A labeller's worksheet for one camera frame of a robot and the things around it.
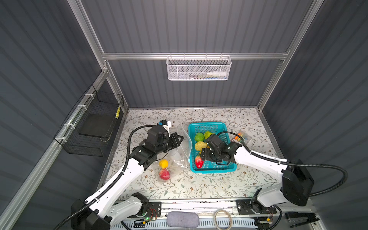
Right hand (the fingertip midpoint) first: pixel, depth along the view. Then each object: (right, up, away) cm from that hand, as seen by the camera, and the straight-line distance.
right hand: (205, 157), depth 84 cm
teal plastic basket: (+12, +16, +16) cm, 25 cm away
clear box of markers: (+31, +12, +19) cm, 38 cm away
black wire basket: (-64, +33, -3) cm, 72 cm away
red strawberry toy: (-24, -9, -3) cm, 25 cm away
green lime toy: (-2, +11, +10) cm, 15 cm away
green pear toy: (+3, +13, +13) cm, 18 cm away
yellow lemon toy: (-25, -4, +2) cm, 26 cm away
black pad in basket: (-55, +19, -14) cm, 60 cm away
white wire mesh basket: (0, +68, +40) cm, 79 cm away
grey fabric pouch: (-13, -26, -16) cm, 33 cm away
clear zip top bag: (-16, -1, 0) cm, 16 cm away
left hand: (-12, +13, -12) cm, 21 cm away
